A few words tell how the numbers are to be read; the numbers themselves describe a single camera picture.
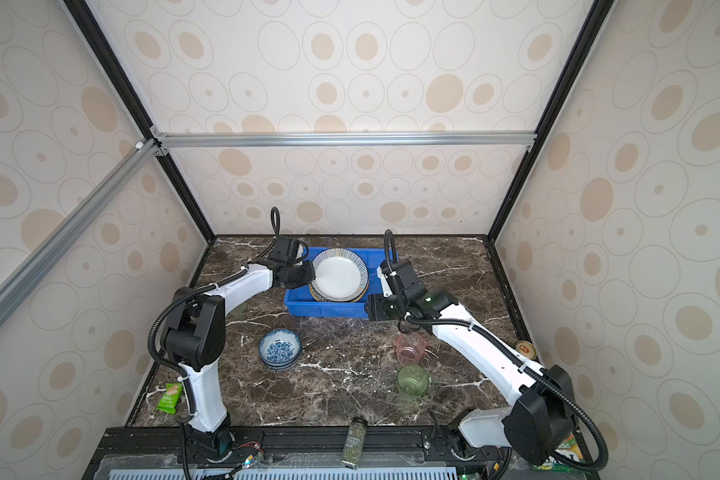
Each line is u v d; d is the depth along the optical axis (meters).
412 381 0.83
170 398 0.80
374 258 1.09
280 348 0.87
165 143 0.91
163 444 0.75
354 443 0.71
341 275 1.02
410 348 0.90
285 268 0.76
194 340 0.52
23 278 0.55
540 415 0.40
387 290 0.64
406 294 0.59
